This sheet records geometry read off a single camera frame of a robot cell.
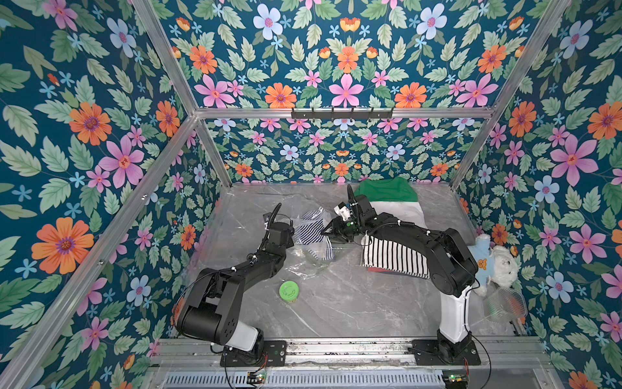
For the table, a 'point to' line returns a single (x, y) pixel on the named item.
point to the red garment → (378, 269)
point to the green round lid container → (289, 290)
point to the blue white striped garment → (308, 233)
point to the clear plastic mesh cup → (504, 305)
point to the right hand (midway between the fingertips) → (329, 228)
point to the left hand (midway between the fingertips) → (283, 230)
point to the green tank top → (386, 190)
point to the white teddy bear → (496, 265)
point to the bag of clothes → (300, 262)
